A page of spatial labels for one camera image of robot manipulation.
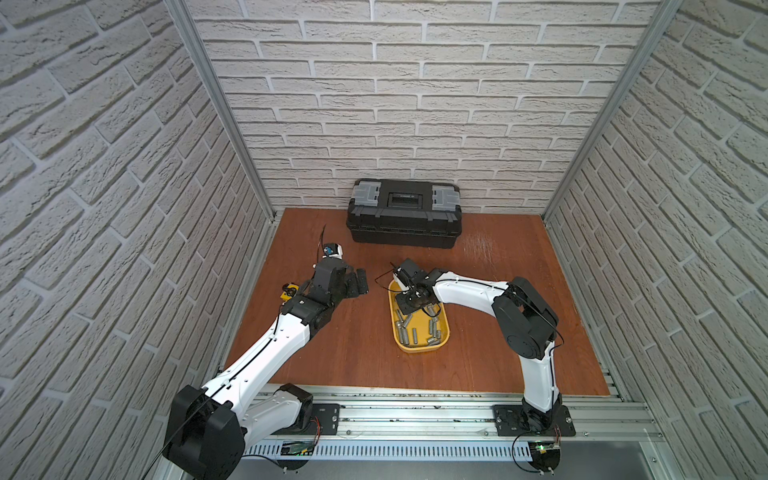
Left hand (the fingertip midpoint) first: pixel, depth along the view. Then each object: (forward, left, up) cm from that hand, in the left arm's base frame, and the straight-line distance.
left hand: (355, 269), depth 82 cm
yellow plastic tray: (-11, -18, -18) cm, 27 cm away
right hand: (-1, -16, -18) cm, 24 cm away
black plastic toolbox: (+24, -15, -1) cm, 28 cm away
